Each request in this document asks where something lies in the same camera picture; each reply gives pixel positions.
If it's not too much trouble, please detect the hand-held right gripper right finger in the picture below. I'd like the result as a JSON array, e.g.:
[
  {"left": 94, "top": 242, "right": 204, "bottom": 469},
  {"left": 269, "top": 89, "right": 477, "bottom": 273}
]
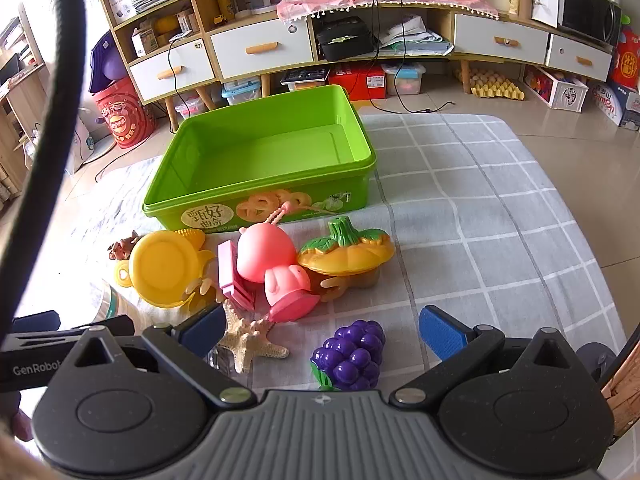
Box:
[{"left": 389, "top": 305, "right": 582, "bottom": 409}]

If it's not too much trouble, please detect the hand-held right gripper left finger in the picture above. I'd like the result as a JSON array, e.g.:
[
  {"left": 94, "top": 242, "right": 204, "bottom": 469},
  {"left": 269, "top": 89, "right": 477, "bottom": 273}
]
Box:
[{"left": 62, "top": 304, "right": 258, "bottom": 409}]

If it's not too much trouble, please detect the spotted clear hair clip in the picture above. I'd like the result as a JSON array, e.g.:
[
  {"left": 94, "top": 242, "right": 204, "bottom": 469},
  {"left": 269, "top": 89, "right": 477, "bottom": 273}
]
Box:
[{"left": 206, "top": 345, "right": 238, "bottom": 387}]

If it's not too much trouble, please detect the yellow plastic toy pot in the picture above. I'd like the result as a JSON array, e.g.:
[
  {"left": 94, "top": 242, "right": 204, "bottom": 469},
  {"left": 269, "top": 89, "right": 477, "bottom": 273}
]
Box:
[{"left": 114, "top": 230, "right": 217, "bottom": 309}]

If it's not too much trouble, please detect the purple grapes toy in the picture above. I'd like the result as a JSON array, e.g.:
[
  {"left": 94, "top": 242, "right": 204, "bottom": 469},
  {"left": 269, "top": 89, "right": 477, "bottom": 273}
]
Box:
[{"left": 310, "top": 320, "right": 386, "bottom": 392}]

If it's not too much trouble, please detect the pink peach toy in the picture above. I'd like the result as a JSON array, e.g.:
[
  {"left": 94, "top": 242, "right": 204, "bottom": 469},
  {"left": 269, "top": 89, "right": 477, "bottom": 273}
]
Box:
[{"left": 236, "top": 201, "right": 321, "bottom": 322}]

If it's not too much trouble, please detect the tan rubber octopus toy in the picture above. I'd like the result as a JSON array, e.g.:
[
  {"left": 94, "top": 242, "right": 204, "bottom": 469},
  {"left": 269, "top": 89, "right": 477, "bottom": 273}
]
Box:
[
  {"left": 181, "top": 277, "right": 226, "bottom": 312},
  {"left": 319, "top": 269, "right": 382, "bottom": 302}
]

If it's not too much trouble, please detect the orange pumpkin toy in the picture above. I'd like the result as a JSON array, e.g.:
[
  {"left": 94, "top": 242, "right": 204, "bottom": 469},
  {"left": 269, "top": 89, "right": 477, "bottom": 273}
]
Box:
[{"left": 297, "top": 216, "right": 396, "bottom": 288}]

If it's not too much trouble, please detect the green plastic box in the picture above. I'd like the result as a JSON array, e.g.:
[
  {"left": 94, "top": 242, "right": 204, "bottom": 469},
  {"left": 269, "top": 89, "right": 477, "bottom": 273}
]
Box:
[{"left": 142, "top": 85, "right": 377, "bottom": 234}]

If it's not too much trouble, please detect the person's left hand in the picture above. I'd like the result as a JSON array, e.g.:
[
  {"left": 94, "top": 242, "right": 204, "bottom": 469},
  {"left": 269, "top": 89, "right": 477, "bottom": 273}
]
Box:
[{"left": 9, "top": 407, "right": 35, "bottom": 442}]

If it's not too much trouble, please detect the dried starfish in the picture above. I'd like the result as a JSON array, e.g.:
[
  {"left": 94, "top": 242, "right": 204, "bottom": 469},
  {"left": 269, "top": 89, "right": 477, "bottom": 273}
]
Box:
[{"left": 216, "top": 300, "right": 291, "bottom": 374}]

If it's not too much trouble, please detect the pink rectangular case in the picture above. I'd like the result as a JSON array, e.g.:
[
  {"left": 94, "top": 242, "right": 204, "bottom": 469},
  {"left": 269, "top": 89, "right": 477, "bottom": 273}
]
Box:
[{"left": 217, "top": 240, "right": 259, "bottom": 311}]

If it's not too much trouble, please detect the small brown figurine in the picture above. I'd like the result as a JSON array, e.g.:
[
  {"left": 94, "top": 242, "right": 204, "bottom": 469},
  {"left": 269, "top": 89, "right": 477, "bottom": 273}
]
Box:
[{"left": 107, "top": 230, "right": 142, "bottom": 262}]

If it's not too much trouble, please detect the grey checked tablecloth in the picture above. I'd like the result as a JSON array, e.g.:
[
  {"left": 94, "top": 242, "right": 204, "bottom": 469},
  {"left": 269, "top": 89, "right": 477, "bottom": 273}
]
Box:
[{"left": 65, "top": 112, "right": 629, "bottom": 397}]

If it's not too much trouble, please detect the small clear plastic box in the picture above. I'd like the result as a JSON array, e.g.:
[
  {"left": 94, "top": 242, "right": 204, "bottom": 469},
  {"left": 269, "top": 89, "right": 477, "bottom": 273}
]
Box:
[{"left": 172, "top": 95, "right": 207, "bottom": 122}]

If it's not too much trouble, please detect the red bucket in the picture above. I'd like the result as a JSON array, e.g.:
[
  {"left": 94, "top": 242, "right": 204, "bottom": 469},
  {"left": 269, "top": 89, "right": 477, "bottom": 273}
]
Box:
[{"left": 94, "top": 82, "right": 154, "bottom": 149}]

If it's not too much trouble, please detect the blue-lid plastic box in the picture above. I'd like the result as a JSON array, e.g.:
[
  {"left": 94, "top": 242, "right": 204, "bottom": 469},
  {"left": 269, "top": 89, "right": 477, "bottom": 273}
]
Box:
[{"left": 221, "top": 77, "right": 263, "bottom": 109}]

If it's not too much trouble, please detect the wooden side shelf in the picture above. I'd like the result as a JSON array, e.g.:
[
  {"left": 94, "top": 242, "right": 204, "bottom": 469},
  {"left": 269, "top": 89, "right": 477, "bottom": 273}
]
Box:
[{"left": 0, "top": 15, "right": 57, "bottom": 202}]

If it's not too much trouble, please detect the white cabinet drawer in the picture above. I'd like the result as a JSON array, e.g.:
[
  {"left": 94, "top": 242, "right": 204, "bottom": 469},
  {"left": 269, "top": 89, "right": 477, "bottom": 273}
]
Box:
[
  {"left": 545, "top": 33, "right": 614, "bottom": 82},
  {"left": 128, "top": 46, "right": 217, "bottom": 104},
  {"left": 453, "top": 12, "right": 551, "bottom": 59},
  {"left": 210, "top": 19, "right": 316, "bottom": 69}
]

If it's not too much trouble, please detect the yellow egg tray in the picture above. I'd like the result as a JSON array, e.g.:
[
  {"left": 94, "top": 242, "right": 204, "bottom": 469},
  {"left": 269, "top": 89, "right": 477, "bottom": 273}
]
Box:
[{"left": 470, "top": 70, "right": 526, "bottom": 99}]

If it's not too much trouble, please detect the clear plastic storage box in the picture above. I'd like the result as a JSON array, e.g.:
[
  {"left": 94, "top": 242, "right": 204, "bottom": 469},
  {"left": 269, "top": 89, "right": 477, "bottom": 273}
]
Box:
[{"left": 382, "top": 62, "right": 426, "bottom": 96}]

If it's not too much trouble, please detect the red cardboard box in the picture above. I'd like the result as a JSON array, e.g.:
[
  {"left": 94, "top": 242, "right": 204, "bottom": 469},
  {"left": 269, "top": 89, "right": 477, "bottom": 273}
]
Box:
[{"left": 327, "top": 62, "right": 388, "bottom": 101}]

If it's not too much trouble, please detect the white toy box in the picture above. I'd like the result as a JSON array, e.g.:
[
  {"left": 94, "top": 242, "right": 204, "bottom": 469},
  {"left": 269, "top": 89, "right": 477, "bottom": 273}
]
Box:
[{"left": 522, "top": 65, "right": 591, "bottom": 114}]

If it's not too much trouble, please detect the purple bag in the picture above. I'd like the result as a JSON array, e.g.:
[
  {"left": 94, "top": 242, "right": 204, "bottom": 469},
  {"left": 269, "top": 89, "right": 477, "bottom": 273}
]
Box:
[{"left": 89, "top": 30, "right": 129, "bottom": 94}]

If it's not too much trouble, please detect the blue white carton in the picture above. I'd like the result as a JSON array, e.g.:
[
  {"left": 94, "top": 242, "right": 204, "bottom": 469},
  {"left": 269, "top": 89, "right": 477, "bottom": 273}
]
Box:
[{"left": 587, "top": 82, "right": 640, "bottom": 129}]

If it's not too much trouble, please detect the small cardboard box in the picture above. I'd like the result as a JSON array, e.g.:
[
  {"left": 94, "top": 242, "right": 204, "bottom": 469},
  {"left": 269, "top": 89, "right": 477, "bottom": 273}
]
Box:
[{"left": 131, "top": 27, "right": 160, "bottom": 59}]

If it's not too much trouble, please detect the pile of papers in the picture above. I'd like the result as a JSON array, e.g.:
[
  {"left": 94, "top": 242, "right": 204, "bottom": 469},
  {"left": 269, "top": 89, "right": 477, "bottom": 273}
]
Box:
[{"left": 379, "top": 15, "right": 454, "bottom": 57}]

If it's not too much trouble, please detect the black bag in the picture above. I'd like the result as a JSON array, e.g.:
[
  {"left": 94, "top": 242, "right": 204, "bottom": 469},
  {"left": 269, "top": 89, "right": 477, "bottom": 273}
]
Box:
[{"left": 316, "top": 16, "right": 379, "bottom": 62}]

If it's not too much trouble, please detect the red gift box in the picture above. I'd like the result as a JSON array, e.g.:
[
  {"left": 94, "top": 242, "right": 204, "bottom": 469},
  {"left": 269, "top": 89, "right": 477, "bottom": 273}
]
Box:
[{"left": 611, "top": 25, "right": 640, "bottom": 94}]

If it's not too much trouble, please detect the long wooden cabinet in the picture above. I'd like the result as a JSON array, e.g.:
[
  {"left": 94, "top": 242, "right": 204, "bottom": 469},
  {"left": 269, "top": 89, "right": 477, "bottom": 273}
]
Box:
[{"left": 97, "top": 0, "right": 622, "bottom": 131}]

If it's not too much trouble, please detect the microwave oven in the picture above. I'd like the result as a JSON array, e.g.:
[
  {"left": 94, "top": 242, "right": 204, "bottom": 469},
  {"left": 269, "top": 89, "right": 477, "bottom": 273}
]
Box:
[{"left": 557, "top": 0, "right": 624, "bottom": 54}]

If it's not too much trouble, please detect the thin black floor cable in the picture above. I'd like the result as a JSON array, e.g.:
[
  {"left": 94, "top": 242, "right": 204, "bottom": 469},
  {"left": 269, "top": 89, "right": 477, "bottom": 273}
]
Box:
[{"left": 349, "top": 67, "right": 457, "bottom": 115}]

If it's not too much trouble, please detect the thick black cable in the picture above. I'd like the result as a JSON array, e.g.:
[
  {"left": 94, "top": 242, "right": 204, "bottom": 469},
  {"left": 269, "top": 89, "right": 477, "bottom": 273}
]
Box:
[{"left": 0, "top": 0, "right": 87, "bottom": 351}]

